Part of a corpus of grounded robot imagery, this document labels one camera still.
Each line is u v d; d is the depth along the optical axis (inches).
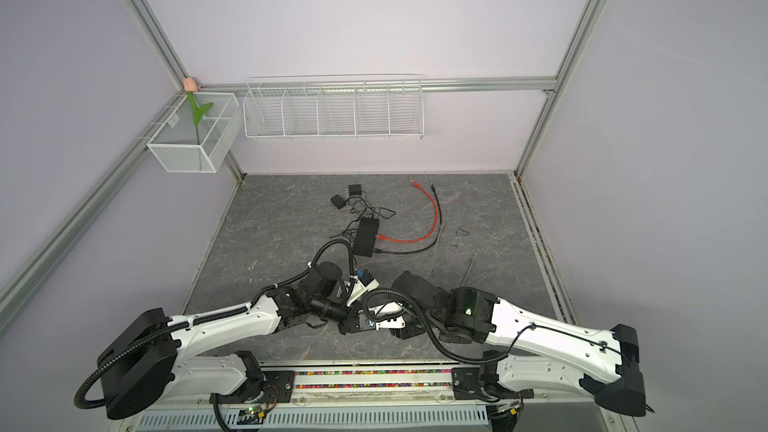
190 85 35.0
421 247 39.2
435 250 36.9
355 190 45.7
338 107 38.7
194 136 34.9
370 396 29.0
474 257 37.9
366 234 40.2
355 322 26.3
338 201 44.0
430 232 41.2
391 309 22.7
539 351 17.3
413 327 23.6
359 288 27.9
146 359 16.2
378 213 42.5
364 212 42.7
